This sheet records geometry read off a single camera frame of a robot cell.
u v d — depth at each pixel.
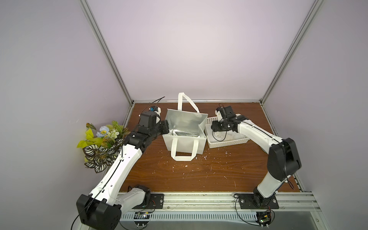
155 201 0.73
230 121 0.68
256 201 0.65
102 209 0.36
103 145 0.66
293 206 0.72
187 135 0.98
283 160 0.44
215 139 0.75
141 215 0.71
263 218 0.70
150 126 0.57
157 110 0.68
